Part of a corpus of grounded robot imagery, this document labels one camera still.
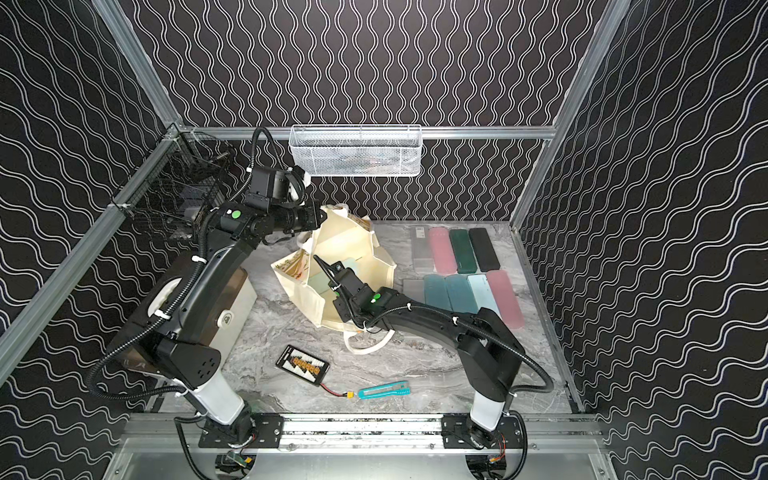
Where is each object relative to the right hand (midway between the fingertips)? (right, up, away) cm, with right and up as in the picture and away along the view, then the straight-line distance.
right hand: (347, 295), depth 86 cm
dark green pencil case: (+40, +13, +26) cm, 49 cm away
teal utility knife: (+15, -25, -4) cm, 29 cm away
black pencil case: (+48, +12, +25) cm, 55 cm away
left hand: (-4, +23, -12) cm, 27 cm away
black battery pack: (-12, -19, -2) cm, 23 cm away
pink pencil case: (+51, -3, +14) cm, 53 cm away
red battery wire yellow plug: (+1, -26, -6) cm, 26 cm away
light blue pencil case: (+43, -1, +13) cm, 45 cm away
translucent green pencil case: (+36, -1, +12) cm, 38 cm away
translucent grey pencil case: (+25, +10, +26) cm, 37 cm away
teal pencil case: (+28, 0, +12) cm, 30 cm away
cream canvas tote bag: (-5, +18, +12) cm, 22 cm away
